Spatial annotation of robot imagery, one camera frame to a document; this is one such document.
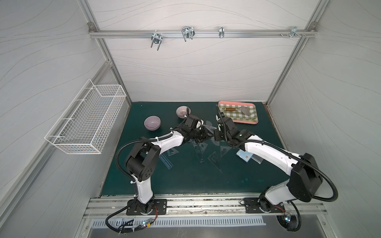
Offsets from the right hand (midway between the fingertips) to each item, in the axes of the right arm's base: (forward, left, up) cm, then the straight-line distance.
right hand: (217, 129), depth 85 cm
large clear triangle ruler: (-8, +28, -15) cm, 33 cm away
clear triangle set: (-4, -6, -17) cm, 19 cm away
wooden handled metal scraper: (+31, -25, -15) cm, 42 cm away
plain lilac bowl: (+12, +44, -12) cm, 48 cm away
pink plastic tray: (+39, -12, -16) cm, 43 cm away
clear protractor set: (+1, -1, -17) cm, 17 cm away
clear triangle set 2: (-3, +8, -16) cm, 18 cm away
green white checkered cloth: (+25, -20, -16) cm, 35 cm away
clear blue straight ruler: (-14, +31, -15) cm, 37 cm away
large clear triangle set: (-12, +1, -17) cm, 20 cm away
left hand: (-3, +1, -3) cm, 5 cm away
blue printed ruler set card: (-9, -18, -15) cm, 25 cm away
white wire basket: (-12, +65, +16) cm, 68 cm away
